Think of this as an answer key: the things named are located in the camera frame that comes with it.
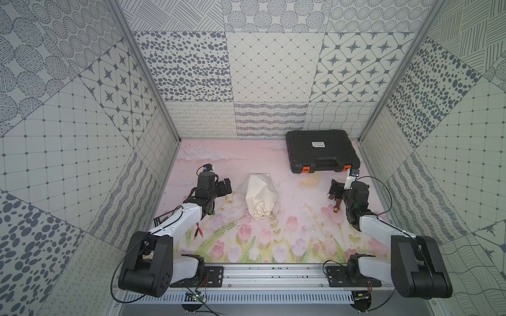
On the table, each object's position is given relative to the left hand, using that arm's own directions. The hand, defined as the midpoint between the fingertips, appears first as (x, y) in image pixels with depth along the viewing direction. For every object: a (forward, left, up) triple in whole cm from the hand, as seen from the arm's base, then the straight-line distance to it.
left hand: (217, 179), depth 90 cm
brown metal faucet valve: (-8, -56, -10) cm, 57 cm away
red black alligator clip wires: (-20, +8, -12) cm, 24 cm away
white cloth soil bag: (-6, -20, -3) cm, 21 cm away
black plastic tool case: (+24, -56, -4) cm, 61 cm away
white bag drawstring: (-14, -21, -3) cm, 25 cm away
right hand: (+1, -59, -2) cm, 59 cm away
